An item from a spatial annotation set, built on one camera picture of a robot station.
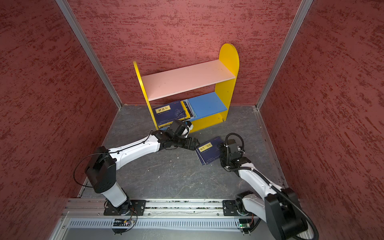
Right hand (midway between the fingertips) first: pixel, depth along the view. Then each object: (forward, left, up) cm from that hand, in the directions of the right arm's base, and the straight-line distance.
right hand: (215, 151), depth 88 cm
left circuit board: (-33, +49, -8) cm, 60 cm away
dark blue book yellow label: (+21, +28, +13) cm, 38 cm away
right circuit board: (-35, -11, -7) cm, 38 cm away
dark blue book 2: (-5, +8, -6) cm, 11 cm away
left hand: (+1, +13, +7) cm, 15 cm away
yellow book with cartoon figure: (+21, +16, +12) cm, 29 cm away
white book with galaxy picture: (+26, +13, +9) cm, 31 cm away
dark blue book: (+4, +2, -5) cm, 6 cm away
